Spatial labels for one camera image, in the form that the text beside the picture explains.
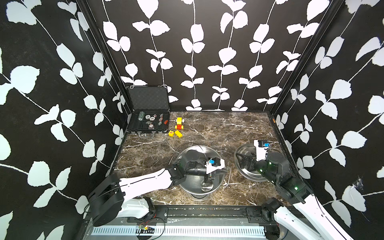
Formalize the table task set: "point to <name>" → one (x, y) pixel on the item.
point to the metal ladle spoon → (208, 185)
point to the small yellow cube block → (171, 133)
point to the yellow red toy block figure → (179, 125)
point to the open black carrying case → (150, 113)
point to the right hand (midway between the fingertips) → (242, 150)
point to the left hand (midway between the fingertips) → (225, 169)
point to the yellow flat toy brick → (178, 133)
